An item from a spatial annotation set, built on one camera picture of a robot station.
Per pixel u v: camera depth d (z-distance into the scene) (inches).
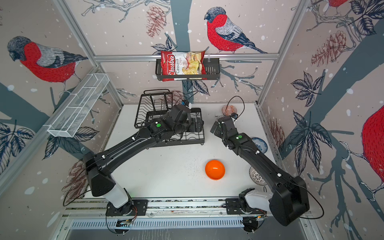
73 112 29.4
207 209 29.3
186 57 33.7
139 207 28.9
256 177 32.2
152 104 39.6
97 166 16.5
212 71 37.4
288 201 15.3
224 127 24.1
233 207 28.6
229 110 44.9
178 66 34.6
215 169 33.5
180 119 21.4
